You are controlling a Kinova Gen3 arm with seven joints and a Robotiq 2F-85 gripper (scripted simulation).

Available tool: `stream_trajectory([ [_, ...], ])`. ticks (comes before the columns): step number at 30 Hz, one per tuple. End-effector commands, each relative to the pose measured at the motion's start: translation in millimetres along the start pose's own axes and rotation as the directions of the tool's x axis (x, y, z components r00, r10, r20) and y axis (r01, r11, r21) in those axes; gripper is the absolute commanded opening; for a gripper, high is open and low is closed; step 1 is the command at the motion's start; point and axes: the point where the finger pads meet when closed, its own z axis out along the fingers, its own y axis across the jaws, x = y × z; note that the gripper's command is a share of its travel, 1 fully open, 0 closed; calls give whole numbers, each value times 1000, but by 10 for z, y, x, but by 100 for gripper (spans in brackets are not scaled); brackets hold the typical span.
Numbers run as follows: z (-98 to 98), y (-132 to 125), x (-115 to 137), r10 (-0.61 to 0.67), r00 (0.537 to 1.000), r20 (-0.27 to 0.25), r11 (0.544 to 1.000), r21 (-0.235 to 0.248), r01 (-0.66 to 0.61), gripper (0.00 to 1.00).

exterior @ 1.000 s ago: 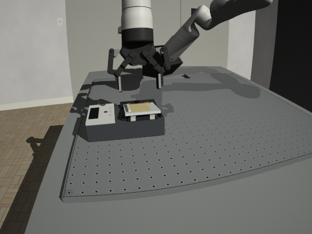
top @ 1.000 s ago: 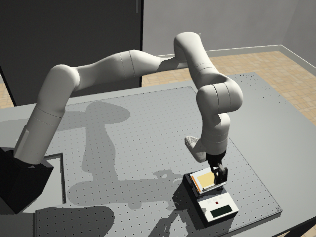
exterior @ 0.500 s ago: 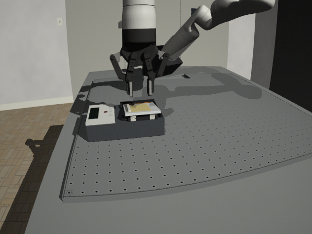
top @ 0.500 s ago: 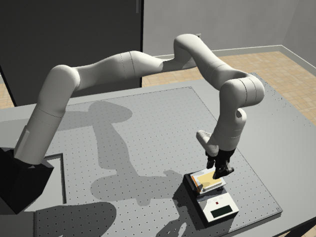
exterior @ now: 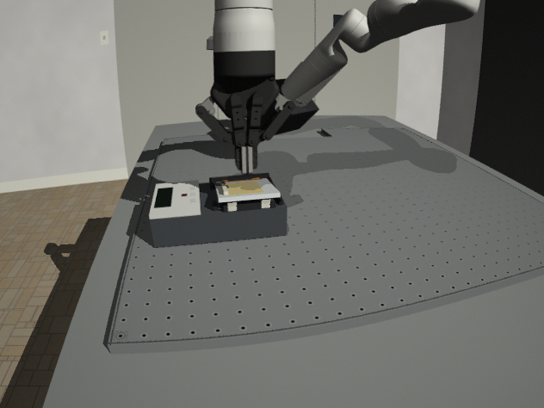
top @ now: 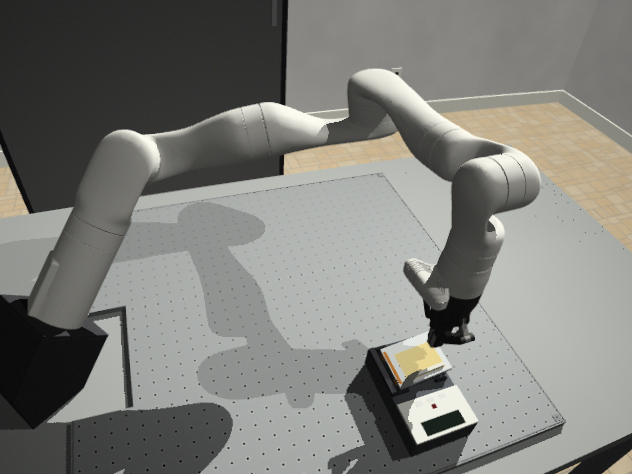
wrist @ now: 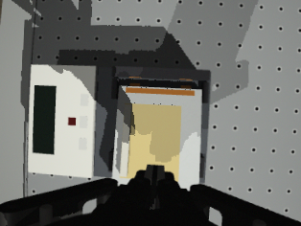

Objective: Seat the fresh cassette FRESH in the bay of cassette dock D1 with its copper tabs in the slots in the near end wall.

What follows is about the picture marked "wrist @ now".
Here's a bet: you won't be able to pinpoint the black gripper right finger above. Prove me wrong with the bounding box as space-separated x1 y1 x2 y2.
152 165 301 226

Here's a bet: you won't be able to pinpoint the grey perforated base plate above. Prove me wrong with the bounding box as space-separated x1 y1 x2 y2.
25 0 301 222

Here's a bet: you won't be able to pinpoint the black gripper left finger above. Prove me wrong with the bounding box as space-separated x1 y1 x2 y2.
0 165 155 226

